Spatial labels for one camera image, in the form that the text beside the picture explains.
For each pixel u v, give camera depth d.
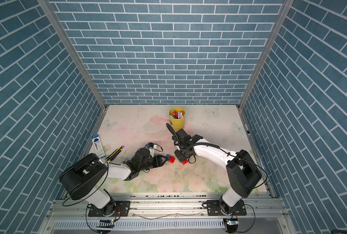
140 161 0.71
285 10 0.72
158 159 0.80
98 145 0.96
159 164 0.80
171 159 0.89
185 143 0.67
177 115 0.99
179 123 0.98
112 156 0.91
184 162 0.82
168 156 0.89
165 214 0.73
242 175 0.44
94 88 1.09
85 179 0.46
